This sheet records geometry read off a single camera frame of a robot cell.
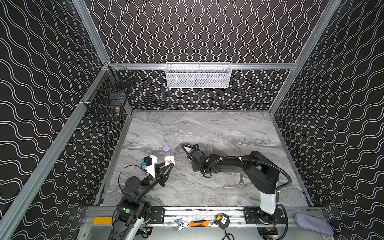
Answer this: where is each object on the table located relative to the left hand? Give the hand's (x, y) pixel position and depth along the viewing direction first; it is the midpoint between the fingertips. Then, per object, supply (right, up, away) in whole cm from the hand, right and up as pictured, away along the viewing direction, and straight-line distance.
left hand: (173, 165), depth 68 cm
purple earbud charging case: (-9, +3, +30) cm, 31 cm away
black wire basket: (-44, +35, +24) cm, 61 cm away
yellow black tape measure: (+23, -27, +2) cm, 35 cm away
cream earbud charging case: (-2, +2, +2) cm, 4 cm away
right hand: (+12, -5, +25) cm, 28 cm away
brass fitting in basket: (-33, +27, +15) cm, 45 cm away
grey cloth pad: (+65, -28, +1) cm, 71 cm away
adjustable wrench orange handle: (+4, -29, +3) cm, 30 cm away
